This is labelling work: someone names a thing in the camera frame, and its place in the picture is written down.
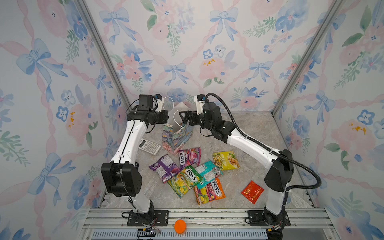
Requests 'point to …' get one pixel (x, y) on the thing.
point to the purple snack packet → (166, 168)
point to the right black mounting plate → (263, 218)
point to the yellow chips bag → (226, 160)
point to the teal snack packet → (207, 172)
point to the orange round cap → (180, 226)
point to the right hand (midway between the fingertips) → (185, 111)
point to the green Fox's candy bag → (185, 181)
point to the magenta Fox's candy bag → (189, 157)
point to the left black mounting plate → (154, 218)
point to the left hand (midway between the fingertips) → (168, 114)
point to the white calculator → (149, 146)
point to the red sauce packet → (252, 191)
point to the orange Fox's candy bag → (215, 190)
